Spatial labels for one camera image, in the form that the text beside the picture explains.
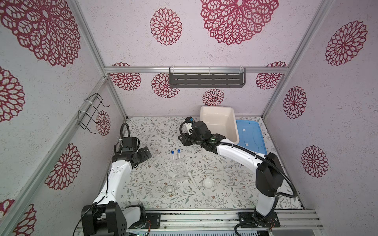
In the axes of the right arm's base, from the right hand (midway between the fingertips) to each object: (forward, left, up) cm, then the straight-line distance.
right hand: (180, 134), depth 83 cm
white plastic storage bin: (+26, -28, -14) cm, 40 cm away
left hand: (-11, +22, -10) cm, 26 cm away
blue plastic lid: (+18, -50, -23) cm, 58 cm away
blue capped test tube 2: (-7, +1, -7) cm, 10 cm away
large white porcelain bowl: (-19, -16, -21) cm, 33 cm away
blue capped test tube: (-8, +4, -6) cm, 11 cm away
